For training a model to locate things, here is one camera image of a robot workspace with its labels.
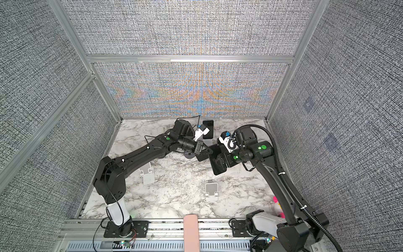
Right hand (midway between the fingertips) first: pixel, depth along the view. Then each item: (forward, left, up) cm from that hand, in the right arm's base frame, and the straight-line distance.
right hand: (224, 156), depth 74 cm
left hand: (+2, +6, 0) cm, 7 cm away
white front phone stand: (-10, +6, -18) cm, 21 cm away
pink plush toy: (-18, -26, -18) cm, 36 cm away
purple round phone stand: (+14, +19, -18) cm, 30 cm away
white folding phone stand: (-2, +40, -16) cm, 43 cm away
